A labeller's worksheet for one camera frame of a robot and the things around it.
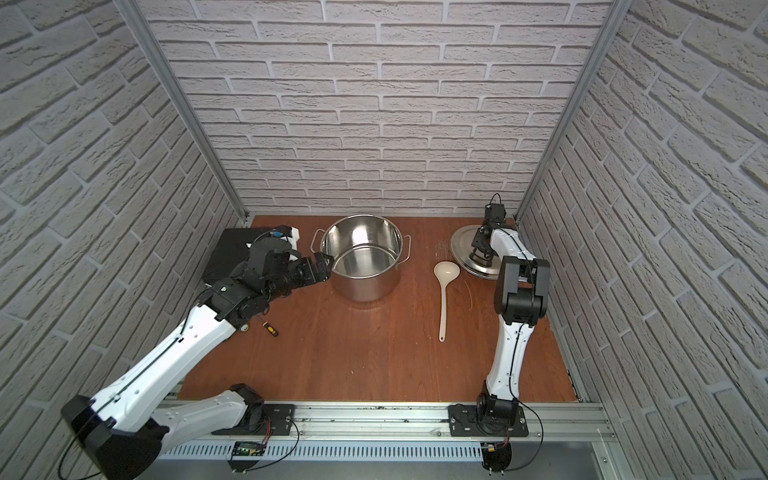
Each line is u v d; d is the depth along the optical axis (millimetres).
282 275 545
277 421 730
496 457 692
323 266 653
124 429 387
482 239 793
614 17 696
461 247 1061
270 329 874
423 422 756
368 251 1022
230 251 1006
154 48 757
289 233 650
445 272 1003
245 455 721
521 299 578
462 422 739
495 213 848
